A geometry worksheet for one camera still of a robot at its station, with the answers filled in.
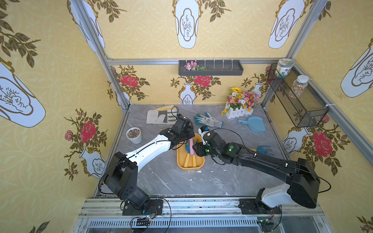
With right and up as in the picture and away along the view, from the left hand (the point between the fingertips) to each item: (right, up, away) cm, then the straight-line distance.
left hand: (188, 130), depth 87 cm
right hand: (+5, -7, -6) cm, 10 cm away
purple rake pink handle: (+2, -10, -9) cm, 14 cm away
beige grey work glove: (-17, +9, +26) cm, 32 cm away
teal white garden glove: (+15, +6, +23) cm, 27 cm away
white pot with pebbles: (-35, -4, +8) cm, 36 cm away
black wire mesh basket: (+65, +12, -6) cm, 66 cm away
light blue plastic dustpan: (+50, +3, +22) cm, 55 cm away
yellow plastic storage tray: (-4, -16, +5) cm, 17 cm away
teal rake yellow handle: (+4, -19, 0) cm, 20 cm away
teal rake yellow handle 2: (+47, -13, +7) cm, 49 cm away
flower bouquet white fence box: (+36, +17, +13) cm, 42 cm away
